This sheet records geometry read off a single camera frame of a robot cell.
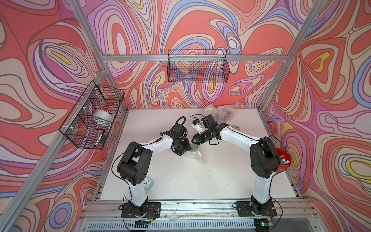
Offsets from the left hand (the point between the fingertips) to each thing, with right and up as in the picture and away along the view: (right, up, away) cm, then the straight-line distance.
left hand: (193, 150), depth 91 cm
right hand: (+2, +4, 0) cm, 5 cm away
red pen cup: (+51, -2, -11) cm, 53 cm away
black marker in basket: (-49, +7, -20) cm, 54 cm away
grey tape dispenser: (+32, +14, +11) cm, 37 cm away
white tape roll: (-45, +20, -21) cm, 54 cm away
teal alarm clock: (-26, -17, -10) cm, 32 cm away
